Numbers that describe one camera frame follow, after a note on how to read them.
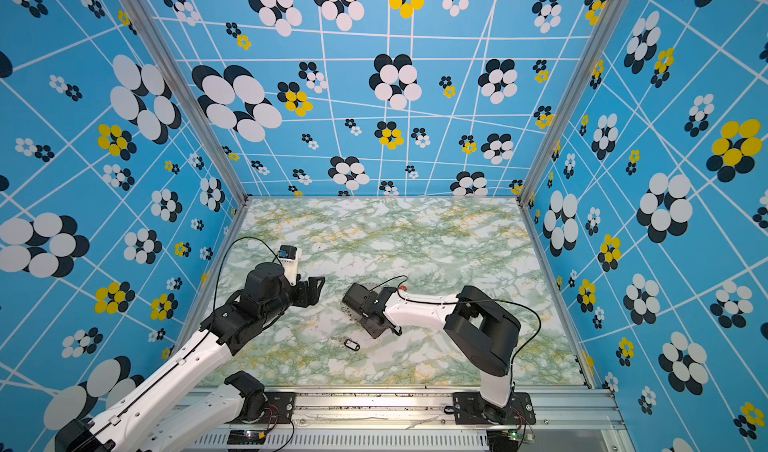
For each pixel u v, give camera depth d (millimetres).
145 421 421
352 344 844
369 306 681
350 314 890
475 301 480
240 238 1096
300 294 680
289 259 667
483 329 482
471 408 726
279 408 728
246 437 722
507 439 702
